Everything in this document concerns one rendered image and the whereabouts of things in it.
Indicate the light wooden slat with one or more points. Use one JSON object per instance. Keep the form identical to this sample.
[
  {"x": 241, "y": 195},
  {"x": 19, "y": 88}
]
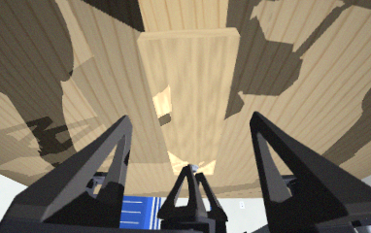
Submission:
[{"x": 190, "y": 72}]

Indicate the pale yellow flat bar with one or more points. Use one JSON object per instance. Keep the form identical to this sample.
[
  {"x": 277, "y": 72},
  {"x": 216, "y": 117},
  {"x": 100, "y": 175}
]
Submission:
[{"x": 161, "y": 15}]

